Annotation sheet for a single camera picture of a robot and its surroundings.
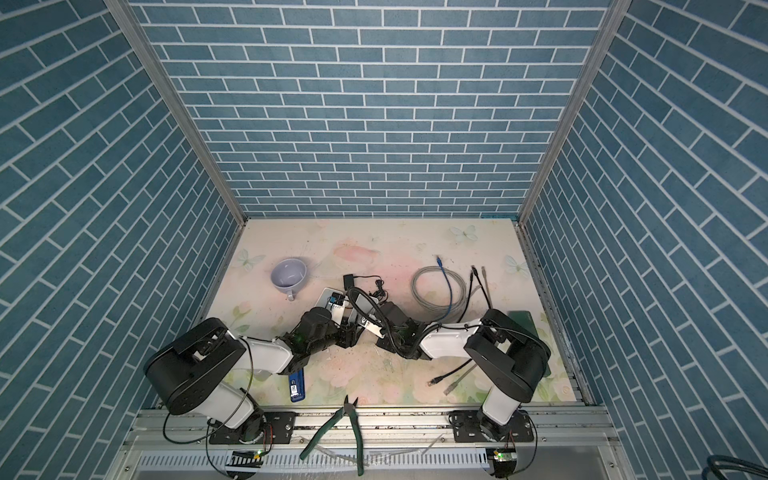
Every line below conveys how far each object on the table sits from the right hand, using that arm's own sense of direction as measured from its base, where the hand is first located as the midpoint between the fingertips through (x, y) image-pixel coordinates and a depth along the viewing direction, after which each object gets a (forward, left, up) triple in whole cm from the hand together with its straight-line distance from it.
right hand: (378, 322), depth 91 cm
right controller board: (-31, -35, -7) cm, 48 cm away
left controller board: (-36, +29, -4) cm, 46 cm away
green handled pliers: (-24, +4, -1) cm, 24 cm away
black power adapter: (+14, +12, 0) cm, 19 cm away
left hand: (-1, +6, +1) cm, 6 cm away
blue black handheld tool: (-21, +19, +2) cm, 28 cm away
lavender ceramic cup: (+14, +33, +2) cm, 36 cm away
